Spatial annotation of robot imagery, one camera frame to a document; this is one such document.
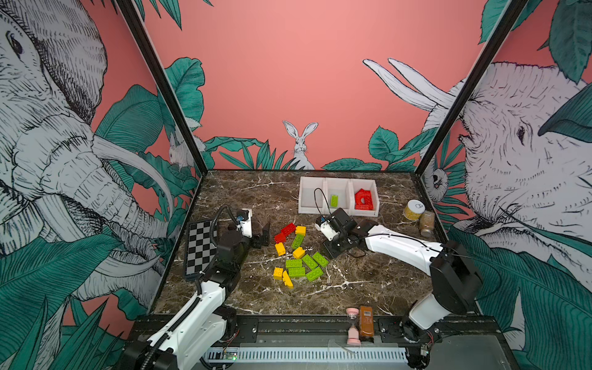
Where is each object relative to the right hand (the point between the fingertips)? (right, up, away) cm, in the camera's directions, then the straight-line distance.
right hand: (324, 245), depth 86 cm
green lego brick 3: (-1, -7, +4) cm, 8 cm away
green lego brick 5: (-12, -7, +2) cm, 14 cm away
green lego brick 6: (-10, -10, -1) cm, 14 cm away
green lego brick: (+7, +16, +21) cm, 28 cm away
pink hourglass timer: (+8, -25, -13) cm, 29 cm away
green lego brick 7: (-4, -11, 0) cm, 11 cm away
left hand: (-24, +11, -5) cm, 27 cm away
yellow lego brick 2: (-17, -2, +4) cm, 18 cm away
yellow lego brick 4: (-17, -10, -3) cm, 20 cm away
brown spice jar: (+45, +7, +11) cm, 47 cm away
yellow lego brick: (-9, +4, +10) cm, 14 cm away
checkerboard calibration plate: (-48, -3, +2) cm, 48 cm away
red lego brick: (-18, +1, +8) cm, 20 cm away
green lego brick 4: (-5, -8, +2) cm, 9 cm away
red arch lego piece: (+23, +19, +21) cm, 36 cm away
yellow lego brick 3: (-10, -4, +4) cm, 11 cm away
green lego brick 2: (-10, 0, +7) cm, 13 cm away
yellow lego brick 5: (-14, -12, -3) cm, 19 cm away
